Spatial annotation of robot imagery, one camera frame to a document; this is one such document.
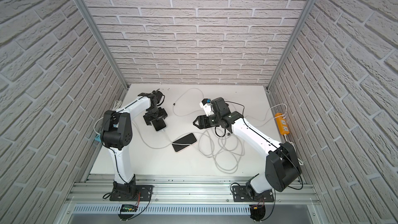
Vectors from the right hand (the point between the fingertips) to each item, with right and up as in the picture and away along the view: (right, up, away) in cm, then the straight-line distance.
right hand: (194, 124), depth 79 cm
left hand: (-25, +3, +19) cm, 31 cm away
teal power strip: (-59, -11, +11) cm, 61 cm away
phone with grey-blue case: (-24, -3, +18) cm, 30 cm away
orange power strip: (+57, -3, +21) cm, 61 cm away
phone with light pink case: (-3, -11, +12) cm, 17 cm away
